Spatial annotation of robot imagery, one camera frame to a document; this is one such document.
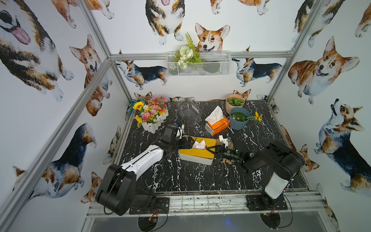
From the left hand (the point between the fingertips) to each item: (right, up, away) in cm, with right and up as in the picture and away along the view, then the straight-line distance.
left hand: (188, 137), depth 87 cm
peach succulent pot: (+33, +24, +19) cm, 45 cm away
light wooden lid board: (+25, -4, -5) cm, 25 cm away
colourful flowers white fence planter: (-23, +17, +8) cm, 29 cm away
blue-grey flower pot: (+35, +11, +15) cm, 40 cm away
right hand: (+12, -4, -6) cm, 14 cm away
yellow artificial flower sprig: (+43, +12, +5) cm, 45 cm away
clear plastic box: (-1, +16, +29) cm, 33 cm away
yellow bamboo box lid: (+15, -6, -5) cm, 16 cm away
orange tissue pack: (+19, +9, +11) cm, 23 cm away
